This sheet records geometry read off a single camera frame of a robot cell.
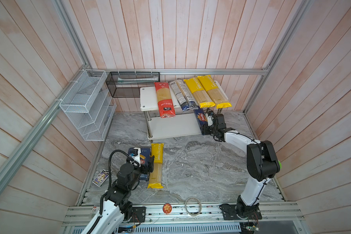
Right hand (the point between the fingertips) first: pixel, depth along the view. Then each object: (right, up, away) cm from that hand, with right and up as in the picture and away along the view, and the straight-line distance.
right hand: (205, 125), depth 99 cm
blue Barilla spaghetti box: (-1, +4, +3) cm, 5 cm away
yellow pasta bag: (-32, -30, -17) cm, 47 cm away
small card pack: (-64, -31, -15) cm, 73 cm away
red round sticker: (-25, -44, -23) cm, 56 cm away
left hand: (-37, -18, -20) cm, 45 cm away
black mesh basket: (-55, +30, +5) cm, 63 cm away
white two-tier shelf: (-13, +2, +9) cm, 17 cm away
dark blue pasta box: (-39, -20, -12) cm, 46 cm away
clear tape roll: (-16, -43, -23) cm, 51 cm away
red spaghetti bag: (-26, +14, -21) cm, 37 cm away
